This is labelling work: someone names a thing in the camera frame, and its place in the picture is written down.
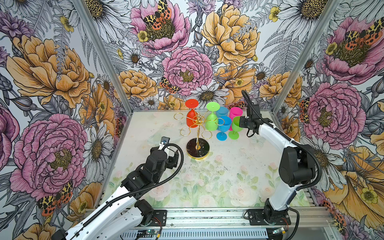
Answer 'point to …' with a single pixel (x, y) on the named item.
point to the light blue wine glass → (223, 111)
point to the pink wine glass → (235, 111)
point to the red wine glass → (192, 116)
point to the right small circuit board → (279, 230)
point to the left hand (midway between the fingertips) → (168, 153)
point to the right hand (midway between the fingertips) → (244, 124)
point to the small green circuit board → (149, 232)
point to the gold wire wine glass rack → (197, 148)
